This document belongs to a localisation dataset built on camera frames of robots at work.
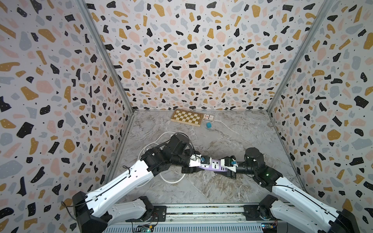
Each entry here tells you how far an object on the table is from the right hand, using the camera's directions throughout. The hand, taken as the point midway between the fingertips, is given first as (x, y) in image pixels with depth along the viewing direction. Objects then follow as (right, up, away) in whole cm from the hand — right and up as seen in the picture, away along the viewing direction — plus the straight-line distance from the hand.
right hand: (217, 165), depth 72 cm
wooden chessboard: (-17, +26, +42) cm, 52 cm away
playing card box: (0, +26, +45) cm, 51 cm away
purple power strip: (-2, +2, -5) cm, 6 cm away
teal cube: (0, +19, +39) cm, 44 cm away
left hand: (-7, +4, -5) cm, 9 cm away
